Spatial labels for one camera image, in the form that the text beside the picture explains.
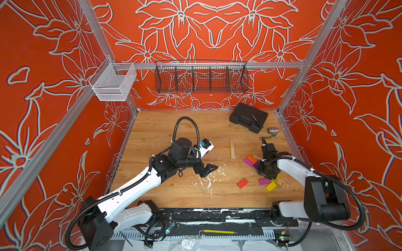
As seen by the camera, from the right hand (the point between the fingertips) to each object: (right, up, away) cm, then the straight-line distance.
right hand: (260, 172), depth 88 cm
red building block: (-11, -5, -2) cm, 12 cm away
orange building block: (-4, +8, +6) cm, 11 cm away
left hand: (-29, +12, -17) cm, 36 cm away
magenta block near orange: (-6, +5, +4) cm, 9 cm away
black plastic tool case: (0, +33, +20) cm, 39 cm away
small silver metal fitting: (+15, +23, +16) cm, 32 cm away
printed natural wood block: (+10, -4, -5) cm, 12 cm away
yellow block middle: (+5, +2, -11) cm, 12 cm away
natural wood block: (-14, +16, +13) cm, 25 cm away
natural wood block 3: (-1, +8, +4) cm, 9 cm away
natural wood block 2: (-15, +10, +7) cm, 19 cm away
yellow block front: (+3, -5, -6) cm, 9 cm away
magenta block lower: (-1, -3, -5) cm, 6 cm away
